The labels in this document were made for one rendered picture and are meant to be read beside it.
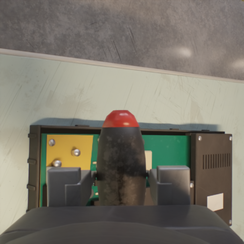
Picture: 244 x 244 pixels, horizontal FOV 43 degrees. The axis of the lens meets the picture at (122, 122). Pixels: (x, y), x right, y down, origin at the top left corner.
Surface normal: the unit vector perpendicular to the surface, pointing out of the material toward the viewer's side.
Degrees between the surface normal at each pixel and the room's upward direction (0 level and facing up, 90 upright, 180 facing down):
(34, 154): 90
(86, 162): 0
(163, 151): 0
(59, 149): 0
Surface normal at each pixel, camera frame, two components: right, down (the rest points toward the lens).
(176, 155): 0.67, -0.02
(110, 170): -0.40, -0.04
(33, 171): -0.74, -0.04
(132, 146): 0.50, -0.14
